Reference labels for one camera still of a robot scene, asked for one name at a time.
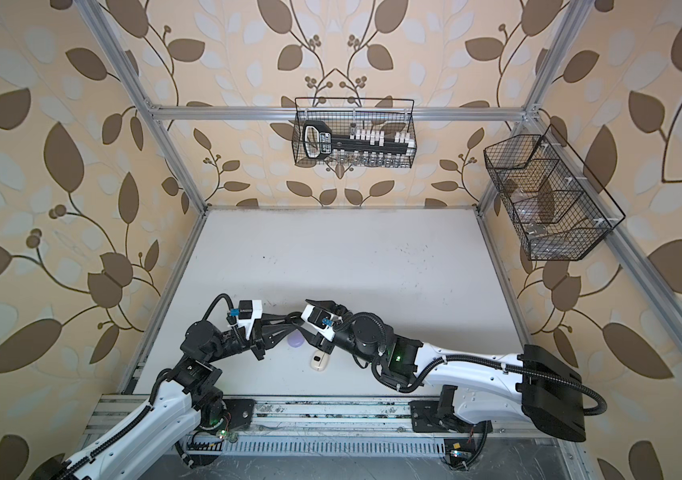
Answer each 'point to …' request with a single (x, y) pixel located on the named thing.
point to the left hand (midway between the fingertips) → (294, 324)
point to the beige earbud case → (319, 360)
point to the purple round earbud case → (295, 339)
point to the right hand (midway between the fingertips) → (304, 312)
